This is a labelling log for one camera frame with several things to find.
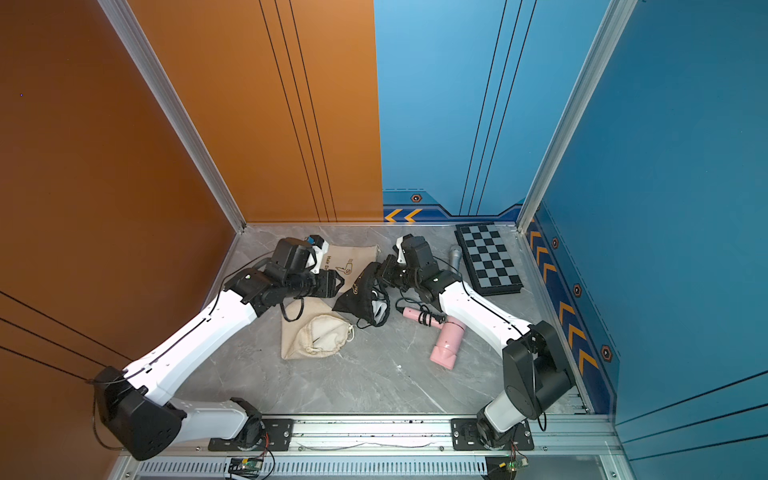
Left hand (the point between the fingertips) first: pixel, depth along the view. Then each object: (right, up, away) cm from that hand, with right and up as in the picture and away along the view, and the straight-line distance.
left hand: (339, 276), depth 78 cm
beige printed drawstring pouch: (-2, +3, +31) cm, 31 cm away
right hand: (+9, +2, +4) cm, 10 cm away
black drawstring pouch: (+5, -8, +5) cm, 10 cm away
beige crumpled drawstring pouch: (-10, -16, +10) cm, 21 cm away
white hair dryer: (+10, -9, +5) cm, 15 cm away
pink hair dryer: (+31, -16, +8) cm, 36 cm away
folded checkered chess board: (+48, +4, +28) cm, 56 cm away
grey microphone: (+37, +7, +30) cm, 48 cm away
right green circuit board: (+40, -45, -8) cm, 61 cm away
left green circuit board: (-21, -45, -6) cm, 50 cm away
